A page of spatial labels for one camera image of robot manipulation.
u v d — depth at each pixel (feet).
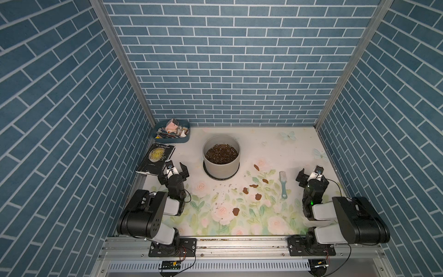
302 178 2.69
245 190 2.99
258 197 2.92
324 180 2.74
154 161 3.33
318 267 2.32
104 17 2.37
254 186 3.07
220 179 3.00
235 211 2.77
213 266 2.53
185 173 2.71
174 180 2.31
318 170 2.50
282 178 3.10
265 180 3.14
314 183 2.31
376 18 2.41
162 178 2.56
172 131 3.66
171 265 2.36
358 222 1.43
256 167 3.32
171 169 2.42
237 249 2.46
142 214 1.43
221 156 3.08
